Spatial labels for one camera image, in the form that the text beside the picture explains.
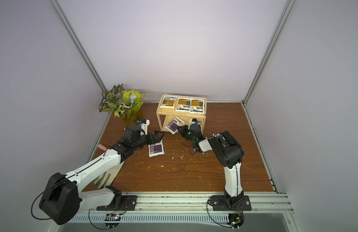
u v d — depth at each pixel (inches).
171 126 38.5
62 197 15.7
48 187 15.8
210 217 27.3
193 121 36.3
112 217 28.1
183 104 35.2
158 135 29.3
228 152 21.1
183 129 34.4
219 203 28.6
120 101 38.7
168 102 35.4
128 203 28.7
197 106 34.4
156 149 36.3
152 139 28.5
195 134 30.3
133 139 25.3
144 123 29.7
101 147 36.3
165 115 42.9
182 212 28.0
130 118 40.7
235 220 27.4
